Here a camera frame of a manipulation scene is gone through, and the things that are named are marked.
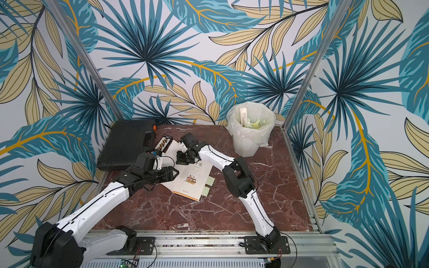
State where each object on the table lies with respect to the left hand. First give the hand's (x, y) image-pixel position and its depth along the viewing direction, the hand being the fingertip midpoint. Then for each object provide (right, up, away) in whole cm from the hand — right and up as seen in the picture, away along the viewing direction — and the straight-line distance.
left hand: (173, 175), depth 81 cm
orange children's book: (+6, -6, +11) cm, 14 cm away
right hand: (-2, +5, +13) cm, 14 cm away
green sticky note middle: (+17, -5, +13) cm, 22 cm away
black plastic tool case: (-36, +17, +23) cm, 46 cm away
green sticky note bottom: (+15, -10, +9) cm, 20 cm away
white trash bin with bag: (+41, +26, +17) cm, 52 cm away
